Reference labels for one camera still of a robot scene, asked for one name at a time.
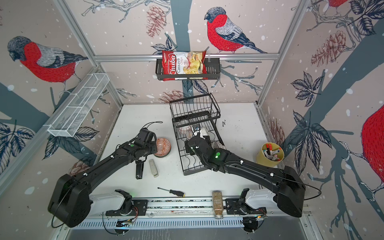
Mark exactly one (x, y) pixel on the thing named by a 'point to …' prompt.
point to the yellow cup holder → (262, 160)
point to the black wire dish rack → (195, 115)
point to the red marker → (269, 146)
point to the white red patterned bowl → (185, 132)
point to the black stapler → (139, 169)
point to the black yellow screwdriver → (178, 193)
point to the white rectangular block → (153, 168)
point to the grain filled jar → (218, 204)
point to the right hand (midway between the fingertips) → (190, 142)
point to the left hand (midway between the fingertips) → (153, 146)
